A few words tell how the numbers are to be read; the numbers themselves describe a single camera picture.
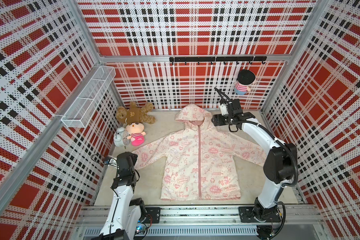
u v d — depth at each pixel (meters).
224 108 0.81
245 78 0.93
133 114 1.08
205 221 0.73
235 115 0.68
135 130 1.01
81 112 0.93
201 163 0.91
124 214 0.47
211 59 0.88
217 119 0.80
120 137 0.91
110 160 0.70
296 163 0.50
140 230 0.69
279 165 0.48
